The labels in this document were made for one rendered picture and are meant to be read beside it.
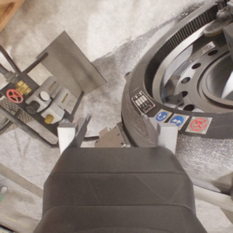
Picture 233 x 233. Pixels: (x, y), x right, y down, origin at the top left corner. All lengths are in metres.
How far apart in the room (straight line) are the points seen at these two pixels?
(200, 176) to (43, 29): 1.13
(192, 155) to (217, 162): 0.03
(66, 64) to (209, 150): 1.09
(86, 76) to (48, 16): 0.41
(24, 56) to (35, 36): 0.18
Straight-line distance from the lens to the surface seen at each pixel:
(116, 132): 0.45
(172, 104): 0.56
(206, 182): 0.29
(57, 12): 1.15
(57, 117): 0.88
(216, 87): 0.67
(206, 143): 0.27
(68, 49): 1.18
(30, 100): 0.88
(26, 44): 1.31
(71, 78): 1.26
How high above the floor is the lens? 1.04
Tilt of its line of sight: 49 degrees down
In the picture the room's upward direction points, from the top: 171 degrees counter-clockwise
